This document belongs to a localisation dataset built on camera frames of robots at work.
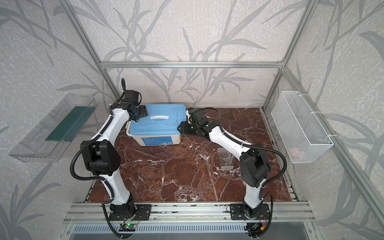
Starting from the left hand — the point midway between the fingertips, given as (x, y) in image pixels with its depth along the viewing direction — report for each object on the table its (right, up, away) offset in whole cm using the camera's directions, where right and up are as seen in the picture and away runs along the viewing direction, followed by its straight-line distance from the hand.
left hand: (141, 108), depth 91 cm
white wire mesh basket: (+79, -14, -30) cm, 86 cm away
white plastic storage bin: (+2, -20, 0) cm, 20 cm away
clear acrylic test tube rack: (+52, -31, 0) cm, 61 cm away
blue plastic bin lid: (+13, -7, 0) cm, 15 cm away
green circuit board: (+1, -59, -21) cm, 62 cm away
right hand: (+25, -10, -7) cm, 28 cm away
